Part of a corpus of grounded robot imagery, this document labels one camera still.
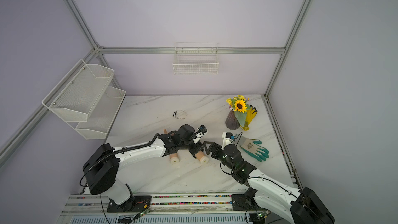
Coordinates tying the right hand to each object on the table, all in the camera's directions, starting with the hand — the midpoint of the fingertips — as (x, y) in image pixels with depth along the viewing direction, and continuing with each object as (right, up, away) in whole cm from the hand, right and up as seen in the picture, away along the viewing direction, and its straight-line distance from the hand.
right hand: (208, 146), depth 82 cm
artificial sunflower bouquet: (+16, +22, 0) cm, 28 cm away
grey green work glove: (+26, -3, +9) cm, 27 cm away
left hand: (-5, +1, +2) cm, 5 cm away
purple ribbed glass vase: (+16, +12, +20) cm, 28 cm away
